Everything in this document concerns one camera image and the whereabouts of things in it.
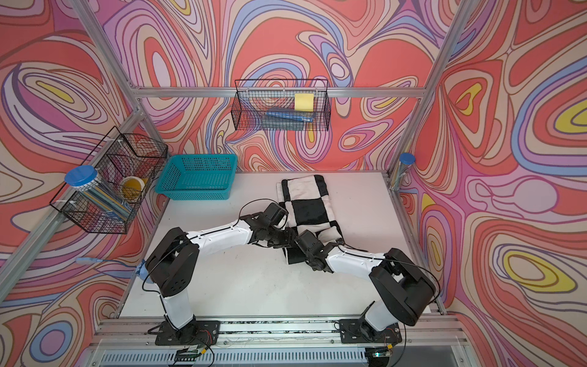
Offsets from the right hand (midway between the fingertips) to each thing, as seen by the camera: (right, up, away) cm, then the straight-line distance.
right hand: (309, 254), depth 90 cm
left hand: (-4, +5, -4) cm, 8 cm away
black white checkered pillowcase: (0, +18, +13) cm, 22 cm away
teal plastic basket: (-57, +33, +29) cm, 72 cm away
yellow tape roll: (-57, +26, -19) cm, 66 cm away
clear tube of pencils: (+44, +39, +11) cm, 60 cm away
